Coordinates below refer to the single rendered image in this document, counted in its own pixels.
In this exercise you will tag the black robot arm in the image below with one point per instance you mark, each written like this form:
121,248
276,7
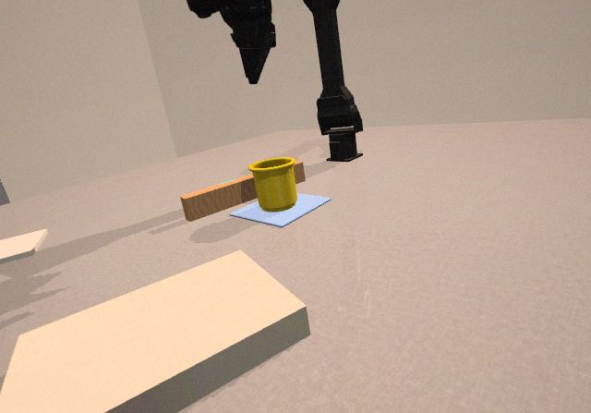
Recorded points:
336,105

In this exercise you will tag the brown wooden bar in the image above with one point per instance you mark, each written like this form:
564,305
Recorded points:
211,200

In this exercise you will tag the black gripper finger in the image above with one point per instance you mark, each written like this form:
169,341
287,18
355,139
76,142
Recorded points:
251,27
264,55

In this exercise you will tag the beige flat slab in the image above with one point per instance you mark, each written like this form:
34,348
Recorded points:
157,349

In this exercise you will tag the yellow cup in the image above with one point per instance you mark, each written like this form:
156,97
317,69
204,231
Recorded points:
275,183

